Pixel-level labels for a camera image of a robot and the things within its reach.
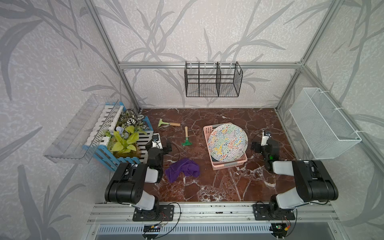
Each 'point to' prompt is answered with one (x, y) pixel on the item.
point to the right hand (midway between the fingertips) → (260, 138)
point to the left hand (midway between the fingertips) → (160, 138)
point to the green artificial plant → (124, 137)
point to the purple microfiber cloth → (186, 167)
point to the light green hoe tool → (172, 124)
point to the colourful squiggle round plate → (227, 142)
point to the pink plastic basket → (216, 164)
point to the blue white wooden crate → (97, 144)
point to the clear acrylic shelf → (77, 142)
